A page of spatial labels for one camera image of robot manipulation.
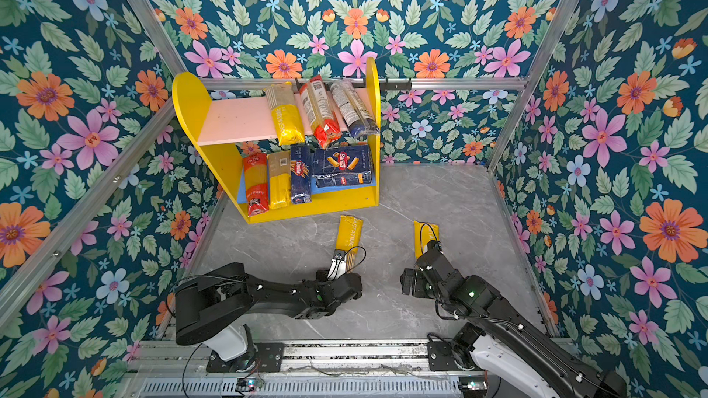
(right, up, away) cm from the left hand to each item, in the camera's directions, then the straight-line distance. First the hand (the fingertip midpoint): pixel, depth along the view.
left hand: (352, 274), depth 88 cm
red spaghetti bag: (-34, +30, +6) cm, 45 cm away
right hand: (+18, +2, -11) cm, 21 cm away
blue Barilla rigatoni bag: (-3, +36, +5) cm, 36 cm away
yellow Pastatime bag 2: (+25, +11, +11) cm, 29 cm away
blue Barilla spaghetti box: (-18, +33, +6) cm, 38 cm away
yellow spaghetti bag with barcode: (-26, +33, +6) cm, 42 cm away
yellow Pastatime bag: (-2, +10, +6) cm, 12 cm away
